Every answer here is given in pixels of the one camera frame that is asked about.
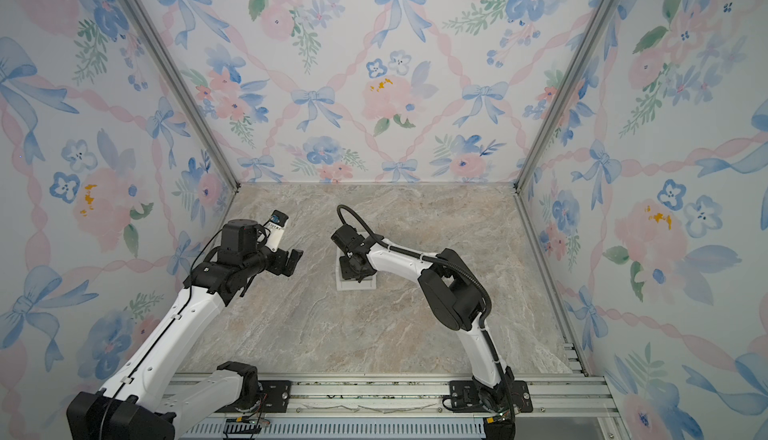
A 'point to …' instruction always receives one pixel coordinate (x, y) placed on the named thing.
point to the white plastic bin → (348, 284)
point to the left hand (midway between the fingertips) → (284, 242)
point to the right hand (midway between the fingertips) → (350, 268)
